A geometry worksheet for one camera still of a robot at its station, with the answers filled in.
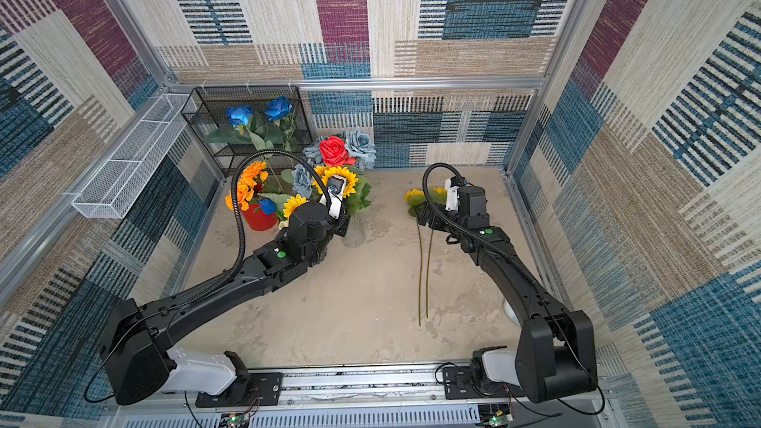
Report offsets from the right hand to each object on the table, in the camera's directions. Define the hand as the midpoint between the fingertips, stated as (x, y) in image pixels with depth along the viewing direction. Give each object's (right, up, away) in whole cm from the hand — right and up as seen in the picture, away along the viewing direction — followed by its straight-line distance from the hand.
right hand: (432, 214), depth 85 cm
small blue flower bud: (-42, +3, -12) cm, 44 cm away
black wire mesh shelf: (-73, +25, +28) cm, 82 cm away
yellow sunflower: (-3, +5, +20) cm, 21 cm away
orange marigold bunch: (-47, +8, -12) cm, 49 cm away
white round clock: (+21, -27, -2) cm, 35 cm away
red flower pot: (-58, -3, +20) cm, 61 cm away
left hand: (-24, +5, -10) cm, 26 cm away
